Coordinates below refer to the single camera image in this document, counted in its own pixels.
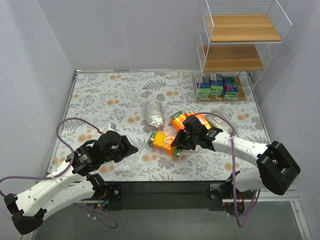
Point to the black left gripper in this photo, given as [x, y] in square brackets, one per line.
[122, 147]

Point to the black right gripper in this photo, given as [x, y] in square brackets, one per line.
[186, 139]

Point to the orange Sponge Daddy box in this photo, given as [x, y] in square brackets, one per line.
[163, 143]

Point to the blue green sponge pack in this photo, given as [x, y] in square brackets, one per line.
[216, 85]
[203, 87]
[230, 88]

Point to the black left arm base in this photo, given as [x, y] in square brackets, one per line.
[111, 192]

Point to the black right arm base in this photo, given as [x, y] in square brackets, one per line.
[220, 191]

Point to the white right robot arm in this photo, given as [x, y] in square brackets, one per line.
[275, 169]

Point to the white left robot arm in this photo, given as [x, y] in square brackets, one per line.
[74, 180]

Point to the silver steel wool pack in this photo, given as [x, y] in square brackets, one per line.
[154, 114]
[216, 121]

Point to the floral patterned table mat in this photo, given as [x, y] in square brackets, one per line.
[99, 99]

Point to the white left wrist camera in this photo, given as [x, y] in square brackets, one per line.
[111, 127]

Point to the aluminium frame rail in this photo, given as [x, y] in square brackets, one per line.
[180, 211]

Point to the white wire wooden shelf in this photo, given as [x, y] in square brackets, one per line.
[237, 36]

